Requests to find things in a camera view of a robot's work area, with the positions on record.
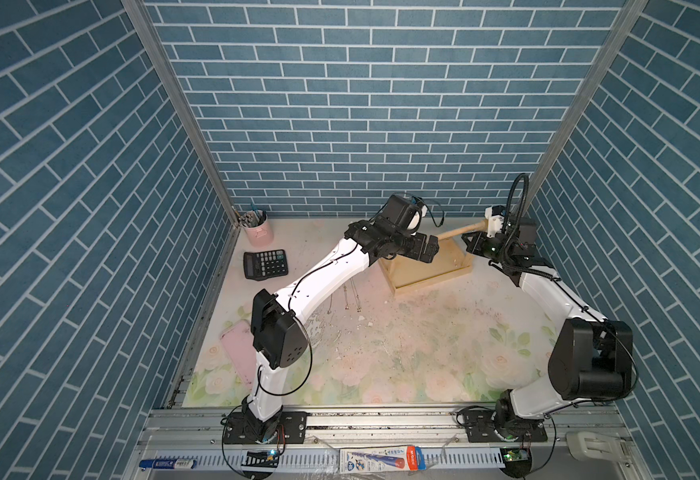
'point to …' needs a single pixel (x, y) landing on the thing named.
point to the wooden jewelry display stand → (453, 258)
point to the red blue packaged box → (382, 459)
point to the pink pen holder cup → (262, 235)
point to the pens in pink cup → (251, 218)
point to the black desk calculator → (265, 264)
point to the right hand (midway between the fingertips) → (466, 236)
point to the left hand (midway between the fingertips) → (433, 247)
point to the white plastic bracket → (596, 446)
